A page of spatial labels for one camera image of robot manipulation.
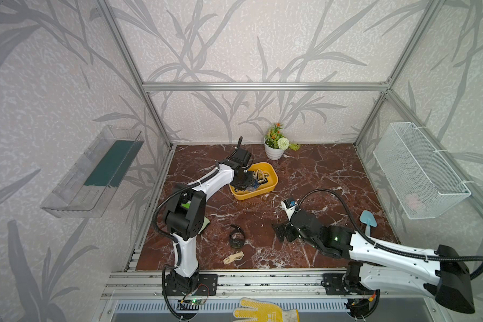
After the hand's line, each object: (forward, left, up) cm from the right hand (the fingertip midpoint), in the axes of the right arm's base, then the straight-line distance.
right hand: (279, 219), depth 77 cm
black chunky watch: (-2, +18, -13) cm, 22 cm away
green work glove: (+4, +32, -11) cm, 34 cm away
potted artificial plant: (+41, -1, +1) cm, 41 cm away
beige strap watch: (+28, +6, -9) cm, 30 cm away
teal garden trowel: (+5, -41, -12) cm, 43 cm away
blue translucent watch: (+22, +9, -8) cm, 25 cm away
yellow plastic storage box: (+25, +1, -11) cm, 27 cm away
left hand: (+21, +12, -5) cm, 25 cm away
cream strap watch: (-11, +17, -11) cm, 23 cm away
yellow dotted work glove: (-28, +6, -12) cm, 31 cm away
